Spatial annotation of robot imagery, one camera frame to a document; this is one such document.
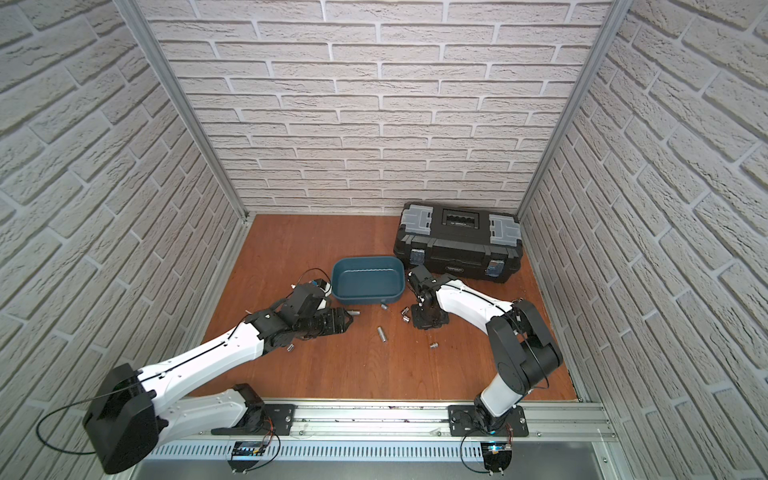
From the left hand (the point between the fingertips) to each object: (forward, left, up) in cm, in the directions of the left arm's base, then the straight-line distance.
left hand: (348, 317), depth 81 cm
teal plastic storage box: (+19, -4, -11) cm, 22 cm away
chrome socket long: (+6, 0, -10) cm, 11 cm away
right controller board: (-31, -38, -11) cm, 50 cm away
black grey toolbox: (+22, -35, +7) cm, 42 cm away
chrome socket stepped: (+6, -17, -9) cm, 20 cm away
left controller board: (-29, +24, -14) cm, 40 cm away
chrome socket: (+8, -10, -10) cm, 16 cm away
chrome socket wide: (+4, -17, -9) cm, 20 cm away
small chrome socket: (-5, -25, -9) cm, 27 cm away
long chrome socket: (-1, -9, -9) cm, 13 cm away
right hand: (+2, -23, -8) cm, 25 cm away
